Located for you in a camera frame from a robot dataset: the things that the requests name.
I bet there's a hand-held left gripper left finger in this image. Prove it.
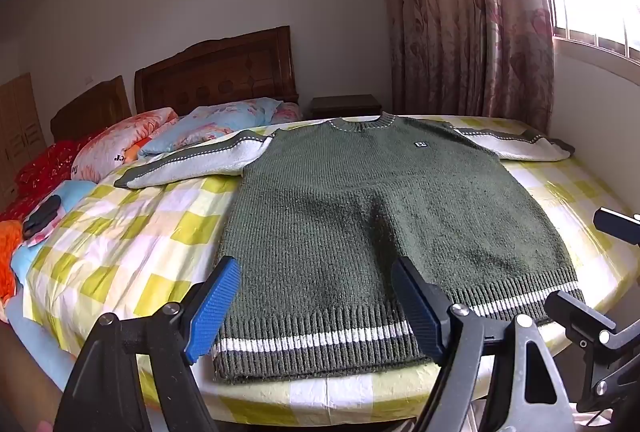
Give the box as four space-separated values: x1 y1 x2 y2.
52 256 242 432

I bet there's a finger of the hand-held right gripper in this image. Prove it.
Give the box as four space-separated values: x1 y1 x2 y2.
544 290 640 413
593 207 640 247

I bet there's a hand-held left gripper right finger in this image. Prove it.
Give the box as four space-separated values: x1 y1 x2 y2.
392 256 582 432

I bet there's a green knit sweater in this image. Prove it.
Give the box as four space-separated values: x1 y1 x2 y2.
114 112 586 384

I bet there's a yellow checked bed sheet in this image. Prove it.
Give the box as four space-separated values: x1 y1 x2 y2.
22 114 640 424

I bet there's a light blue cloth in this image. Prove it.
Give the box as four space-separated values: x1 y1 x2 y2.
10 179 97 289

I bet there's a folded blue floral quilt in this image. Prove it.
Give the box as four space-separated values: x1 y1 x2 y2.
137 97 282 158

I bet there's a black object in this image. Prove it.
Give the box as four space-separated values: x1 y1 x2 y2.
22 195 64 233

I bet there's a pink orange floral pillow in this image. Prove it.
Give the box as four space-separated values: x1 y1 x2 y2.
71 108 180 183

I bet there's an orange cloth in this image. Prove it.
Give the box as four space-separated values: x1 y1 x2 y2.
0 219 25 309

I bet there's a dark wooden nightstand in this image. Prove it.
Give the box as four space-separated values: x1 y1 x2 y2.
309 94 384 121

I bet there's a pink blue floral pillow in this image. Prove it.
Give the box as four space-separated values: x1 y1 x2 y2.
270 101 304 123

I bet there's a red patterned blanket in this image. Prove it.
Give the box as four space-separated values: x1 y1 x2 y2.
0 139 97 224

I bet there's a small wooden headboard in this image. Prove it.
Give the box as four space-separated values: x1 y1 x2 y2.
50 75 133 143

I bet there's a large carved wooden headboard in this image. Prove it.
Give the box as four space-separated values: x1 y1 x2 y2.
134 26 300 117

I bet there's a pink floral curtain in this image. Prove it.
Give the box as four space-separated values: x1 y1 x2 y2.
374 0 557 134

